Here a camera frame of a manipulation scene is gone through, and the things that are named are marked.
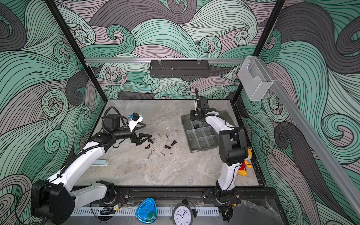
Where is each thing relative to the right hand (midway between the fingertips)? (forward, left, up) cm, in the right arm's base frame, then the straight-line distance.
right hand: (191, 115), depth 96 cm
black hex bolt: (-17, +12, -9) cm, 23 cm away
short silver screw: (-24, +19, -11) cm, 32 cm away
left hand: (-19, +26, +12) cm, 34 cm away
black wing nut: (-19, +30, -10) cm, 37 cm away
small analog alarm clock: (-55, +7, -8) cm, 56 cm away
